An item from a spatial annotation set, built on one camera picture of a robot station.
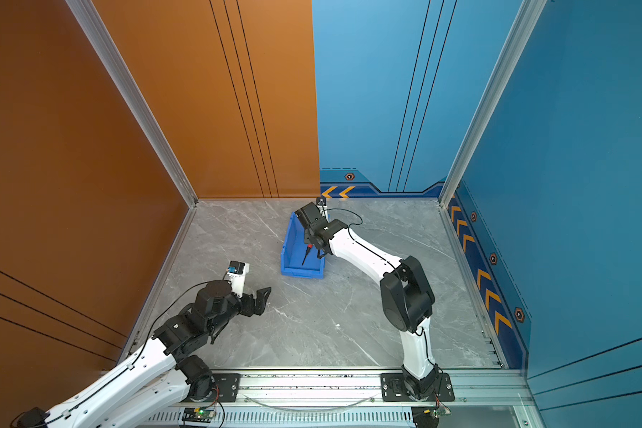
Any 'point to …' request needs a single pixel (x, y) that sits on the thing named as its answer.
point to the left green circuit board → (200, 415)
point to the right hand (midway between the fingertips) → (314, 231)
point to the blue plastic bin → (293, 251)
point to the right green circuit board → (428, 416)
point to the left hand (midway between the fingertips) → (258, 284)
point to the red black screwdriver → (308, 251)
